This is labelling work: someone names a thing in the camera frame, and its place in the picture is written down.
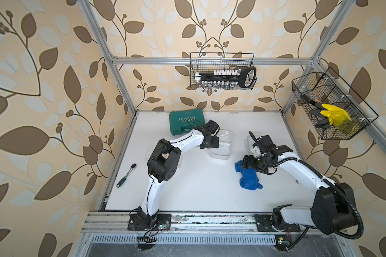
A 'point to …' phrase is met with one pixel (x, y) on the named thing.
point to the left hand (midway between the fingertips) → (212, 142)
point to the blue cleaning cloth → (249, 179)
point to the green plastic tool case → (182, 122)
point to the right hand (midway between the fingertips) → (248, 167)
